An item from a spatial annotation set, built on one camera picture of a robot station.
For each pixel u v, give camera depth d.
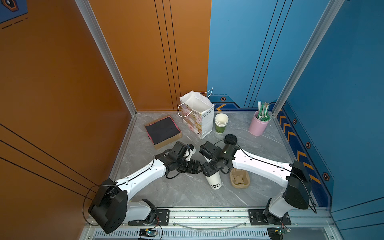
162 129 1.06
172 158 0.64
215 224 0.72
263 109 0.95
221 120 1.02
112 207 0.40
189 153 0.69
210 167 0.69
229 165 0.54
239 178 0.83
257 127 1.01
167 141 0.96
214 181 0.77
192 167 0.71
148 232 0.71
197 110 0.86
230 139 1.00
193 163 0.71
